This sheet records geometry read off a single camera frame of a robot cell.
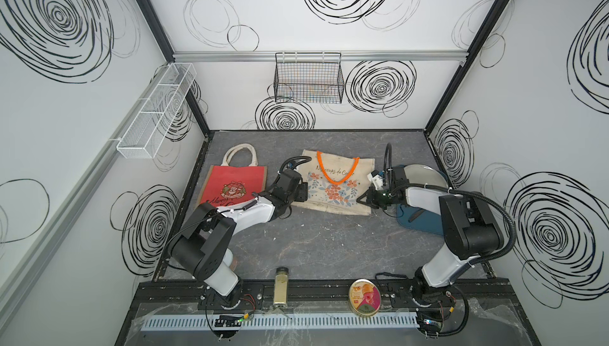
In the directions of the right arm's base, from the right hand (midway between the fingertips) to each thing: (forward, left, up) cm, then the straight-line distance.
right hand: (359, 201), depth 93 cm
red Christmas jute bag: (+5, +53, +2) cm, 54 cm away
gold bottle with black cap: (-31, +28, +2) cm, 42 cm away
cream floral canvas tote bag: (+9, +9, 0) cm, 13 cm away
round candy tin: (-33, +2, +1) cm, 33 cm away
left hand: (+4, +23, +5) cm, 24 cm away
